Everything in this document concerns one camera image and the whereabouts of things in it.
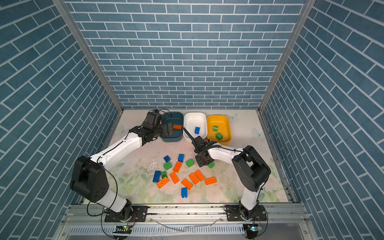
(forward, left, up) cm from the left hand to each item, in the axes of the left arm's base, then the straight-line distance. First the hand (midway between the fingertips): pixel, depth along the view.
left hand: (166, 127), depth 89 cm
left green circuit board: (-48, +19, -20) cm, 55 cm away
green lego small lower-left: (-23, +1, -16) cm, 28 cm away
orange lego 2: (-28, +2, -16) cm, 32 cm away
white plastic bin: (+18, -14, -14) cm, 27 cm away
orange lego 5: (-27, -26, -16) cm, 40 cm away
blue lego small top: (-12, -8, -16) cm, 22 cm away
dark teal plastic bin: (+19, -3, -14) cm, 24 cm away
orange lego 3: (-24, -5, -17) cm, 30 cm away
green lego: (+10, -32, -15) cm, 37 cm away
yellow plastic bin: (+16, -38, -15) cm, 44 cm away
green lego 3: (-16, -14, -16) cm, 26 cm away
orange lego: (-18, -6, -16) cm, 25 cm away
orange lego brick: (+12, -4, -15) cm, 19 cm away
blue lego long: (+8, -19, -14) cm, 25 cm away
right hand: (-14, -21, -16) cm, 30 cm away
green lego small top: (-18, -27, -16) cm, 36 cm away
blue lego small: (-13, +1, -15) cm, 20 cm away
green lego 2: (+3, -34, -14) cm, 37 cm away
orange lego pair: (-24, -20, -16) cm, 35 cm away
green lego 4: (-18, 0, -15) cm, 23 cm away
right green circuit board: (-50, -44, -17) cm, 69 cm away
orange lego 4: (-28, -13, -16) cm, 35 cm away
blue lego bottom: (-33, -11, -15) cm, 38 cm away
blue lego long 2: (-24, +5, -16) cm, 29 cm away
